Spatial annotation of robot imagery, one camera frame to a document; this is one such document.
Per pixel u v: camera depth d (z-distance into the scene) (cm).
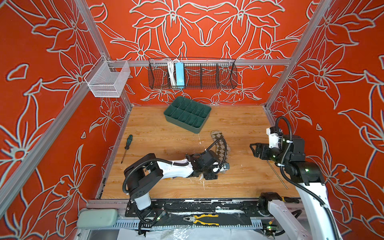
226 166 71
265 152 60
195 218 70
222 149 93
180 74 89
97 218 68
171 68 88
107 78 93
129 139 98
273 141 60
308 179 43
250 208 73
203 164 65
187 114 107
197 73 98
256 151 63
